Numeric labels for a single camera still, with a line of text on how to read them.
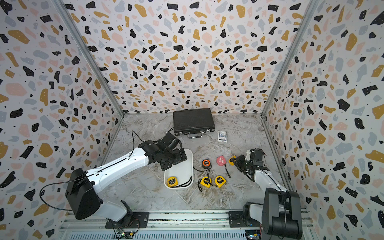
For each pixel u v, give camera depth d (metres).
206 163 0.90
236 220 0.73
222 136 1.06
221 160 0.94
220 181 0.85
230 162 0.90
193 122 1.11
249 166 0.78
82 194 0.40
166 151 0.66
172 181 0.84
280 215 0.42
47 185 0.40
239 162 0.80
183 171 0.87
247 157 0.82
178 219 0.75
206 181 0.85
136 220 0.73
